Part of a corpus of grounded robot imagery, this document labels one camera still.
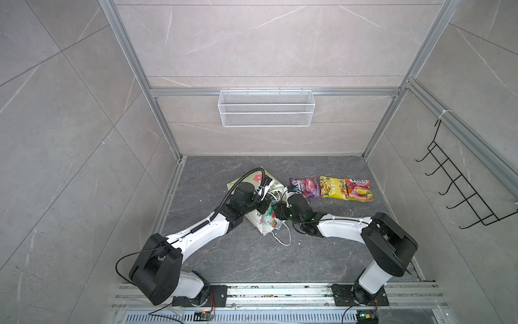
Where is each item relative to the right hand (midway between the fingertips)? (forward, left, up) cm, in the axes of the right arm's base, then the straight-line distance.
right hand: (276, 205), depth 91 cm
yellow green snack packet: (+11, -30, -3) cm, 32 cm away
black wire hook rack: (-18, -60, +26) cm, 68 cm away
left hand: (0, +3, +12) cm, 13 cm away
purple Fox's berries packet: (+13, -18, -4) cm, 23 cm away
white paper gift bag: (-5, +5, +25) cm, 26 cm away
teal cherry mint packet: (-5, +3, -3) cm, 6 cm away
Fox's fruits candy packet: (+10, -44, -5) cm, 45 cm away
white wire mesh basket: (+43, +3, +23) cm, 49 cm away
